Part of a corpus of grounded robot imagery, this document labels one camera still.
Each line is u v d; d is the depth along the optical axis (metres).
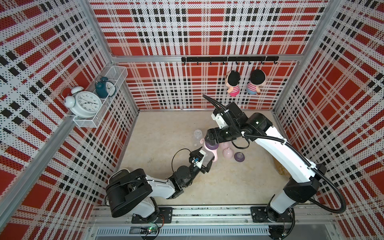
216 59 0.88
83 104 0.62
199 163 0.65
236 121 0.49
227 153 0.92
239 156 0.93
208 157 0.65
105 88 0.72
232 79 0.97
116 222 0.71
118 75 0.91
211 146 0.67
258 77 0.94
